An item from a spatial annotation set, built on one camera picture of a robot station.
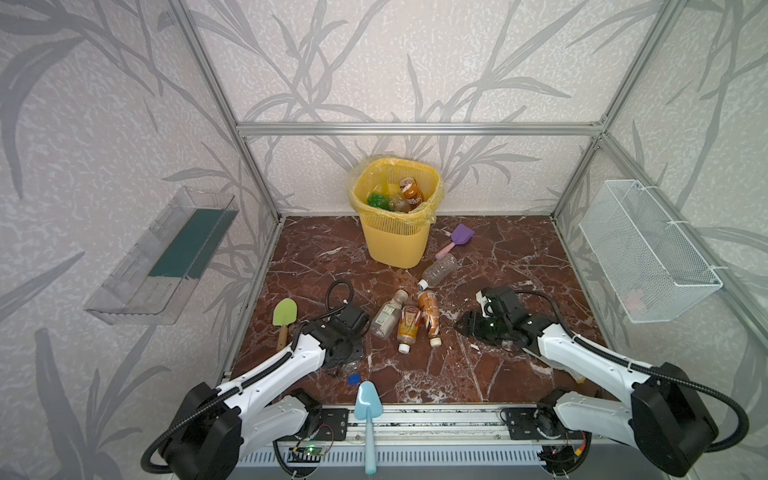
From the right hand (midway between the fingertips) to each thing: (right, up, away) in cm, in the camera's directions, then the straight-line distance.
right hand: (460, 320), depth 85 cm
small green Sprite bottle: (-25, +36, +14) cm, 46 cm away
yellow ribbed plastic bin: (-18, +23, +6) cm, 30 cm away
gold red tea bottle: (-15, -2, 0) cm, 16 cm away
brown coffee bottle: (-9, +4, +5) cm, 11 cm away
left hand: (-29, -6, -1) cm, 30 cm away
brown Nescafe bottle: (-13, +39, +13) cm, 43 cm away
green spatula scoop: (-54, 0, +9) cm, 55 cm away
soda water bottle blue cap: (-30, -14, -6) cm, 33 cm away
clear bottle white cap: (-5, +12, +13) cm, 19 cm away
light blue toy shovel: (-25, -20, -8) cm, 34 cm away
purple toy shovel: (+6, +25, +30) cm, 40 cm away
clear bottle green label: (-21, +1, +2) cm, 21 cm away
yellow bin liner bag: (-28, +44, +9) cm, 53 cm away
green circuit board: (-40, -29, -13) cm, 51 cm away
